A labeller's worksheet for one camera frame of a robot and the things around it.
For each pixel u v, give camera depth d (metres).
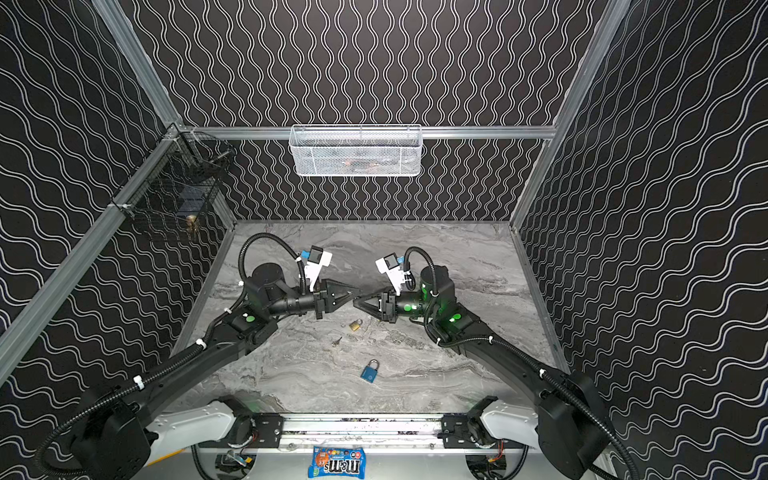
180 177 0.97
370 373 0.84
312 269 0.62
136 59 0.76
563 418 0.40
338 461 0.69
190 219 0.82
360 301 0.67
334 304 0.65
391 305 0.62
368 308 0.66
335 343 0.90
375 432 0.76
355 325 0.93
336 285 0.65
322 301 0.61
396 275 0.65
